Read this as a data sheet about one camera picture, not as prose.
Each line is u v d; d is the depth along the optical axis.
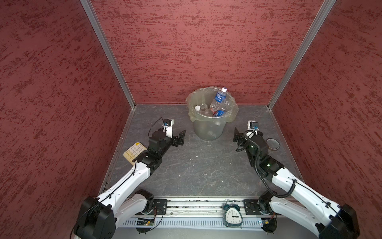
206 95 0.94
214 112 0.92
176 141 0.71
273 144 0.98
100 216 0.38
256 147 0.53
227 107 0.85
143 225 0.72
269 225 0.71
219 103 0.89
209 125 0.88
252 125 0.63
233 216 0.68
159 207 0.74
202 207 0.76
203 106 0.98
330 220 0.40
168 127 0.67
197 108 0.89
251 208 0.74
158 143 0.58
